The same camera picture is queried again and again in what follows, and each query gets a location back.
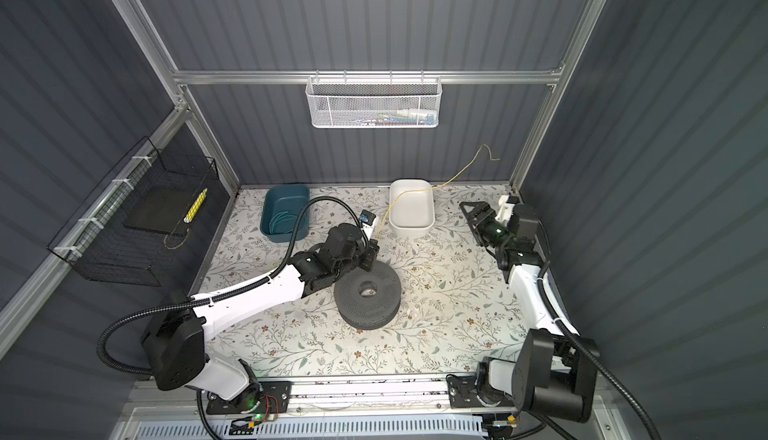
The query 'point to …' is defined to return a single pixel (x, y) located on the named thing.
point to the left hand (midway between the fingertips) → (377, 241)
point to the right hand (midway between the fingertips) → (467, 214)
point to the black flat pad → (160, 209)
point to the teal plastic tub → (281, 211)
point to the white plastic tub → (412, 215)
